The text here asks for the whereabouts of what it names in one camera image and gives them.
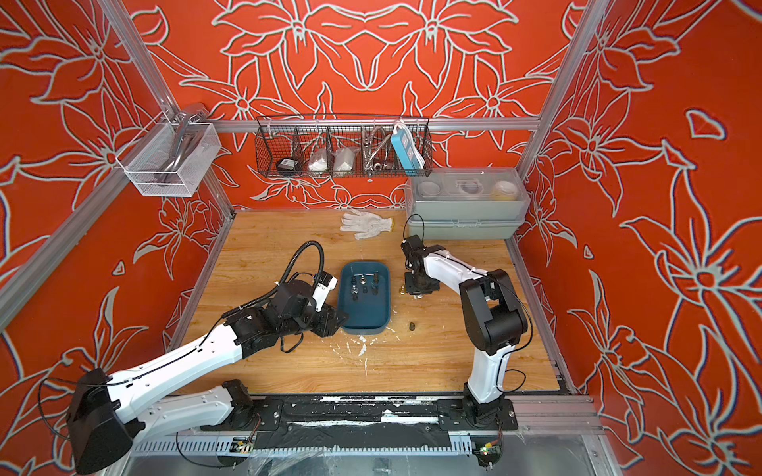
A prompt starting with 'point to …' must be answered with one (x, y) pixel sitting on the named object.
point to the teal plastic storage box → (365, 295)
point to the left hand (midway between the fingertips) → (343, 311)
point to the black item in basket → (287, 166)
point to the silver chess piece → (354, 290)
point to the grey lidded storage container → (465, 204)
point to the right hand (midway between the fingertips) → (413, 288)
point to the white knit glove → (366, 225)
